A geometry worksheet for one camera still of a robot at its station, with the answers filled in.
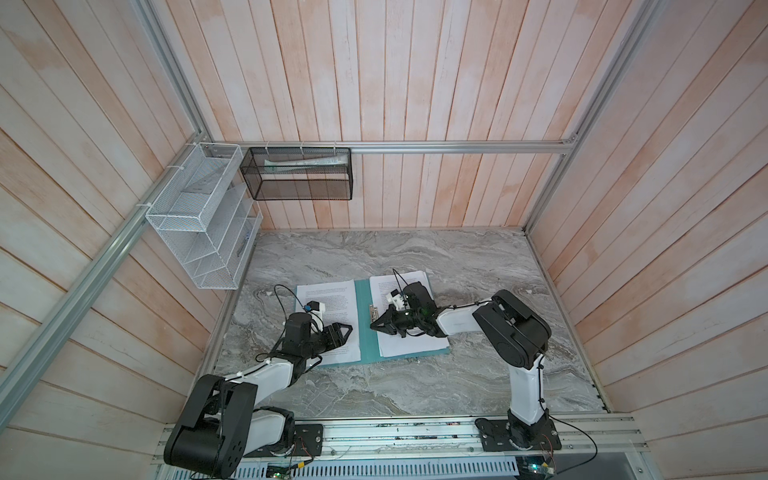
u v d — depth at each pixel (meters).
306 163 0.90
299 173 1.01
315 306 0.83
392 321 0.82
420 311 0.79
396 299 0.92
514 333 0.53
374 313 0.96
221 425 0.42
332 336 0.78
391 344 0.89
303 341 0.71
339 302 1.00
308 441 0.73
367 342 0.91
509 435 0.66
